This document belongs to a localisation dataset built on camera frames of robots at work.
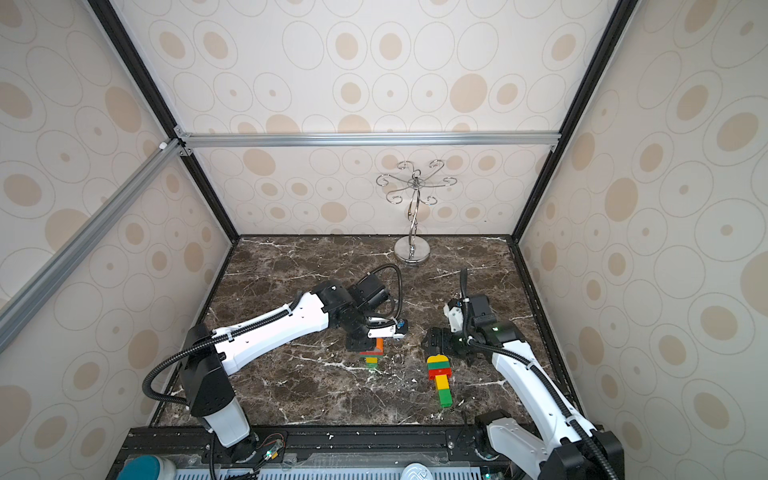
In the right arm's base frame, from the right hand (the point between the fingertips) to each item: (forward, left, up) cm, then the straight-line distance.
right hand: (447, 345), depth 80 cm
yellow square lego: (-1, +21, -10) cm, 23 cm away
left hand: (-2, +18, +4) cm, 19 cm away
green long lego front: (0, +21, -10) cm, 24 cm away
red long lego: (+1, +21, -9) cm, 23 cm away
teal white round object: (-31, +67, -1) cm, 74 cm away
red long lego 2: (-5, +4, -8) cm, 10 cm away
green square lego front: (-11, 0, -8) cm, 14 cm away
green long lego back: (-2, +2, -9) cm, 9 cm away
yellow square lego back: (-1, +1, -8) cm, 8 cm away
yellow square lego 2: (-7, +1, -8) cm, 11 cm away
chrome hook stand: (+45, +12, -9) cm, 47 cm away
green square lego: (-2, +21, -10) cm, 23 cm away
